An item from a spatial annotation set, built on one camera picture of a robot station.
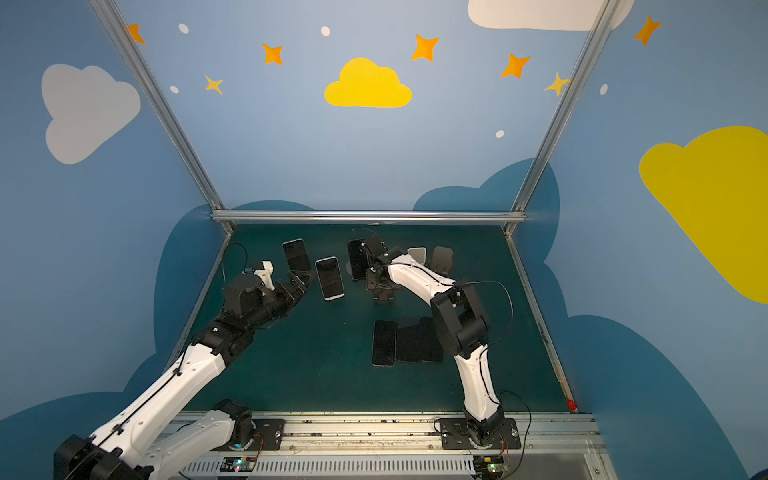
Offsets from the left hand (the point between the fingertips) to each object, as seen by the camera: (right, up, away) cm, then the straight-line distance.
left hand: (314, 283), depth 76 cm
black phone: (-11, +7, +20) cm, 24 cm away
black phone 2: (+8, +4, +32) cm, 33 cm away
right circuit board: (+44, -44, -5) cm, 63 cm away
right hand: (+18, -1, +21) cm, 28 cm away
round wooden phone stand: (+39, +5, +31) cm, 50 cm away
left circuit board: (-17, -43, -5) cm, 47 cm away
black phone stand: (+18, -6, +22) cm, 30 cm away
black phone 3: (+26, -20, +14) cm, 36 cm away
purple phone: (+18, -20, +14) cm, 31 cm away
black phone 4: (+32, -19, +10) cm, 38 cm away
